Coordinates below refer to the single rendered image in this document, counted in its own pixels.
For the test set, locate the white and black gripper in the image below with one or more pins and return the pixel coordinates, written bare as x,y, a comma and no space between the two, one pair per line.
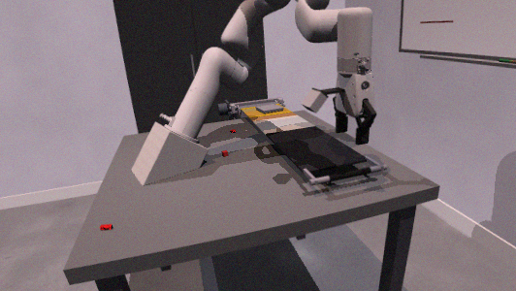
346,103

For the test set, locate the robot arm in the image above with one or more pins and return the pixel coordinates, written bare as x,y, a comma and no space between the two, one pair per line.
352,31

